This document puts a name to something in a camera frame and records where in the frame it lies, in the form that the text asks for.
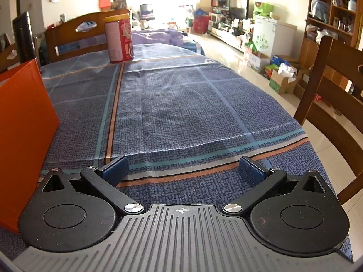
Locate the white plastic bag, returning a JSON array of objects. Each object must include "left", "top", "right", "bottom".
[{"left": 315, "top": 29, "right": 339, "bottom": 44}]

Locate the orange cardboard box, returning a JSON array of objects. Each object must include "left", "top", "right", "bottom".
[{"left": 0, "top": 59, "right": 61, "bottom": 234}]

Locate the black office chair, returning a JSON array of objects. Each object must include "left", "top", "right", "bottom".
[{"left": 139, "top": 3, "right": 155, "bottom": 20}]

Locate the tall black bottle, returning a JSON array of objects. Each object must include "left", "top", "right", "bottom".
[{"left": 13, "top": 11, "right": 37, "bottom": 64}]

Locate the wooden bookshelf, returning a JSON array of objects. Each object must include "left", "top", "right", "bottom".
[{"left": 301, "top": 0, "right": 363, "bottom": 63}]

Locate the white chest freezer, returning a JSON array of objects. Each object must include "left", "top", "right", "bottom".
[{"left": 252, "top": 15, "right": 298, "bottom": 58}]

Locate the red basket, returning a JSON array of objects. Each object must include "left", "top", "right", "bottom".
[{"left": 193, "top": 15, "right": 211, "bottom": 34}]

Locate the white television cabinet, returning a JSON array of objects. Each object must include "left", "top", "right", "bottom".
[{"left": 211, "top": 23, "right": 253, "bottom": 51}]

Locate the cardboard box with white paper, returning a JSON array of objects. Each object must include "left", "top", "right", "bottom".
[{"left": 269, "top": 64, "right": 302, "bottom": 95}]

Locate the clear plastic bag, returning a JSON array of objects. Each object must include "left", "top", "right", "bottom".
[{"left": 310, "top": 0, "right": 331, "bottom": 22}]

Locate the wooden chair with oval cutout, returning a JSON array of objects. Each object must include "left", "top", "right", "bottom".
[
  {"left": 0, "top": 42, "right": 22, "bottom": 73},
  {"left": 44, "top": 9, "right": 132, "bottom": 64},
  {"left": 293, "top": 35, "right": 363, "bottom": 204}
]

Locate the red cylindrical can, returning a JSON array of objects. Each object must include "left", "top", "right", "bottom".
[{"left": 104, "top": 14, "right": 134, "bottom": 63}]

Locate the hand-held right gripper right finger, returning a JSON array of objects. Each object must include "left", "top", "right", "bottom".
[{"left": 223, "top": 156, "right": 326, "bottom": 214}]

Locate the blue cardboard box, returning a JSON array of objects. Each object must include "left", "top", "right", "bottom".
[{"left": 271, "top": 55, "right": 290, "bottom": 67}]

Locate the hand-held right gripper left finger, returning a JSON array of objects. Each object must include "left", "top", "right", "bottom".
[{"left": 37, "top": 155, "right": 146, "bottom": 215}]

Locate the purple blanket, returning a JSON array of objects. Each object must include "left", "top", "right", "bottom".
[{"left": 132, "top": 28, "right": 206, "bottom": 56}]

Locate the green box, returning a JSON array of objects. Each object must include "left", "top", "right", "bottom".
[{"left": 254, "top": 1, "right": 273, "bottom": 17}]

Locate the black television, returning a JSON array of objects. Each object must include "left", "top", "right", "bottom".
[{"left": 229, "top": 0, "right": 249, "bottom": 20}]

